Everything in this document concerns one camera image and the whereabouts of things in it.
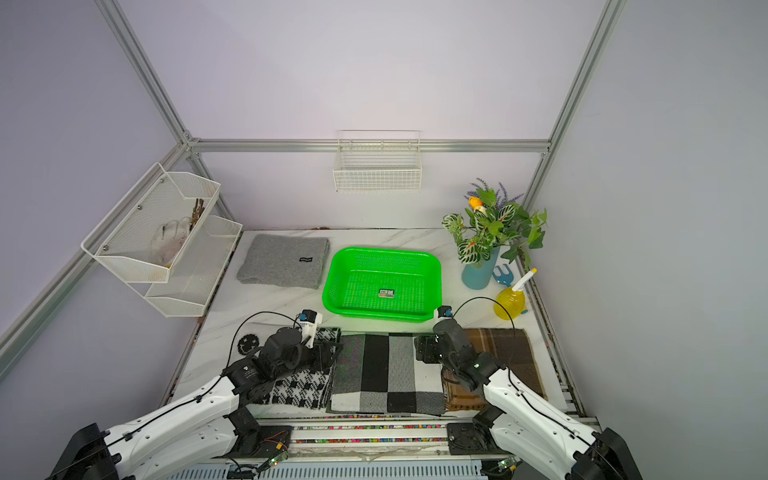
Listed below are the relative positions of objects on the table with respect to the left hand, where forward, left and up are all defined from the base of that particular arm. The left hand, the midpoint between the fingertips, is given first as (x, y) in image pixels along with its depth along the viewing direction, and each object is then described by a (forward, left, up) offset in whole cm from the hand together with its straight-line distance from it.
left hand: (335, 348), depth 81 cm
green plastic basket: (+27, -12, -8) cm, 31 cm away
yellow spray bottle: (+22, -58, -13) cm, 63 cm away
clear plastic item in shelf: (+22, +44, +21) cm, 53 cm away
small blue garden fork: (+29, -55, -8) cm, 63 cm away
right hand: (+2, -26, -3) cm, 26 cm away
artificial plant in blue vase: (+22, -42, +26) cm, 54 cm away
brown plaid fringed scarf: (+2, -52, -7) cm, 52 cm away
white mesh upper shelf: (+23, +48, +24) cm, 58 cm away
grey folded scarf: (+36, +24, -5) cm, 43 cm away
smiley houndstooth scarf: (-9, +7, -4) cm, 12 cm away
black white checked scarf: (-4, -12, -7) cm, 14 cm away
